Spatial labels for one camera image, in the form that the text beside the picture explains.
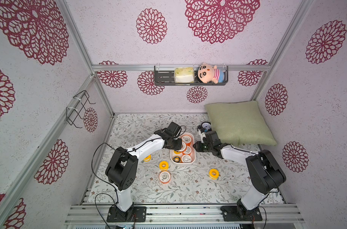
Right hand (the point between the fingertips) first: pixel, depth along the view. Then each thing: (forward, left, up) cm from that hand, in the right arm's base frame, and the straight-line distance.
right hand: (193, 143), depth 94 cm
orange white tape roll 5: (-5, +6, +5) cm, 10 cm away
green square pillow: (+13, -32, +6) cm, 35 cm away
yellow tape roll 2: (-15, +19, -5) cm, 25 cm away
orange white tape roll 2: (+5, +3, -3) cm, 7 cm away
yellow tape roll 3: (-18, -12, -7) cm, 23 cm away
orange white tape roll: (-20, +18, -6) cm, 28 cm away
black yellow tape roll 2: (-4, +11, -5) cm, 13 cm away
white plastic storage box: (-6, 0, -5) cm, 7 cm away
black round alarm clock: (+20, -12, -5) cm, 24 cm away
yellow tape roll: (-9, +30, -5) cm, 31 cm away
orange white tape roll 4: (-8, +4, -5) cm, 11 cm away
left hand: (-4, +9, +3) cm, 11 cm away
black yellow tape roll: (-9, +11, -5) cm, 15 cm away
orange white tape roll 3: (-2, +4, -5) cm, 6 cm away
